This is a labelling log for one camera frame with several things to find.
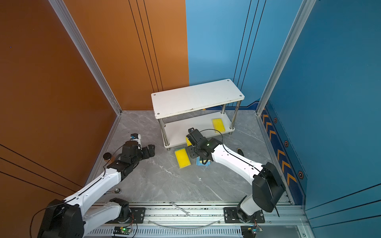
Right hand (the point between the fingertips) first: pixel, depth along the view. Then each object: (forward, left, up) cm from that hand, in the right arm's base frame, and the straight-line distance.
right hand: (193, 149), depth 83 cm
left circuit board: (-37, +34, -14) cm, 52 cm away
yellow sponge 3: (-8, +2, +18) cm, 20 cm away
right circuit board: (-37, -27, -15) cm, 48 cm away
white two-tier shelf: (+10, +6, +21) cm, 24 cm away
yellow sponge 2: (+22, -17, -6) cm, 29 cm away
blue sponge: (-15, -7, +12) cm, 20 cm away
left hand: (+3, +27, -1) cm, 27 cm away
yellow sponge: (-2, +7, -7) cm, 10 cm away
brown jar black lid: (-3, +50, -3) cm, 50 cm away
